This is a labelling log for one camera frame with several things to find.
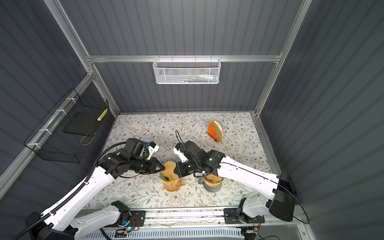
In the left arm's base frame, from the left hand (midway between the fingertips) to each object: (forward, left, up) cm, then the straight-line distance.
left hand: (165, 168), depth 71 cm
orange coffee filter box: (+29, -30, -10) cm, 43 cm away
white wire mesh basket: (+84, -12, +4) cm, 85 cm away
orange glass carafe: (-1, -7, -15) cm, 16 cm away
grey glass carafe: (-6, -22, -14) cm, 27 cm away
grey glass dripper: (-6, -21, -3) cm, 22 cm away
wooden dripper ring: (-6, -23, -7) cm, 24 cm away
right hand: (-3, -5, 0) cm, 5 cm away
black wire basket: (+17, +48, +9) cm, 52 cm away
